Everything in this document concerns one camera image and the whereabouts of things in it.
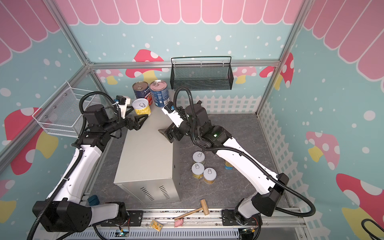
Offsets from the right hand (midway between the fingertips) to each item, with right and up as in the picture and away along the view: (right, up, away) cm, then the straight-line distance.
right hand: (166, 122), depth 63 cm
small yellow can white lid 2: (+13, -27, +22) cm, 37 cm away
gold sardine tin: (+31, -25, +24) cm, 47 cm away
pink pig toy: (+4, -48, +8) cm, 49 cm away
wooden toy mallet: (+17, -43, +14) cm, 48 cm away
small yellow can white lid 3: (+20, -29, +20) cm, 41 cm away
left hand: (-15, +4, +9) cm, 18 cm away
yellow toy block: (-7, -49, +8) cm, 51 cm away
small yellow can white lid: (+14, -20, +27) cm, 36 cm away
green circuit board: (-22, -54, +9) cm, 59 cm away
